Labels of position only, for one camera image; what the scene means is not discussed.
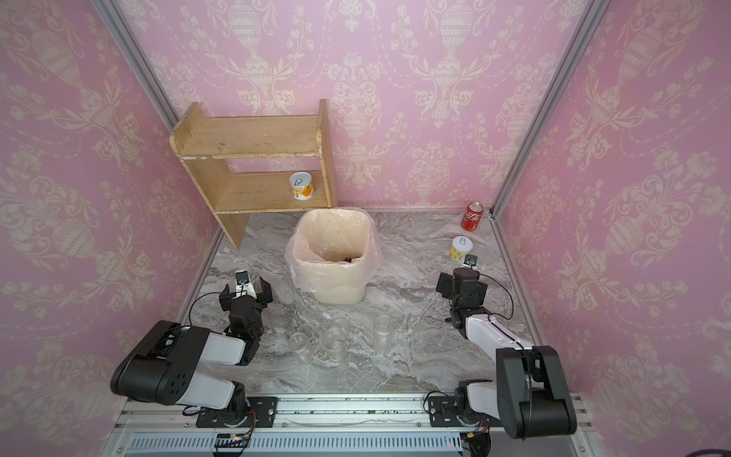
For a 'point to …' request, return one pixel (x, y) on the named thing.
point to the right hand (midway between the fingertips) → (461, 276)
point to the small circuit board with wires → (233, 440)
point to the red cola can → (471, 216)
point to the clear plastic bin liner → (375, 255)
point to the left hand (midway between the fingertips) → (246, 283)
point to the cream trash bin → (330, 253)
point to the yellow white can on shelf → (302, 186)
